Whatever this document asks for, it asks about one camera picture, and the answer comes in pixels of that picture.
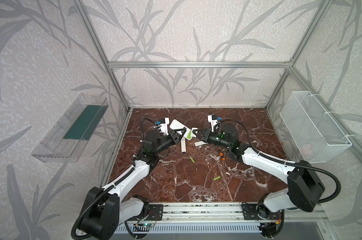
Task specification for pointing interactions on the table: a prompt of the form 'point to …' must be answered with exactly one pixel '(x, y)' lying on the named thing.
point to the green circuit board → (148, 224)
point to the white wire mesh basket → (319, 138)
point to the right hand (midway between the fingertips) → (193, 127)
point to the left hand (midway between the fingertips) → (188, 127)
